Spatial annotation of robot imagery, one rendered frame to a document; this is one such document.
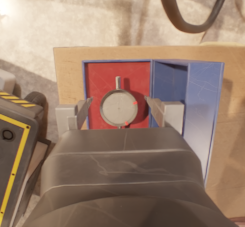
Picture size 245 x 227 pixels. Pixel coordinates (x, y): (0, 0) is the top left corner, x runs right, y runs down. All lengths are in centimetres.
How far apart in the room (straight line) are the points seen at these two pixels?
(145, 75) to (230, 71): 15
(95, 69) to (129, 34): 49
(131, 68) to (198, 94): 13
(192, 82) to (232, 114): 20
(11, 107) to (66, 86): 26
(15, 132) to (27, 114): 7
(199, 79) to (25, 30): 75
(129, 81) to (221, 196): 32
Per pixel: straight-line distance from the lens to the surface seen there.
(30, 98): 71
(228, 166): 42
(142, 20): 77
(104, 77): 28
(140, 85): 29
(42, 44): 81
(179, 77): 27
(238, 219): 54
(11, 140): 57
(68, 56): 29
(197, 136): 20
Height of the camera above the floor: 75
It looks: 73 degrees down
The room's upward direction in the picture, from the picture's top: 173 degrees clockwise
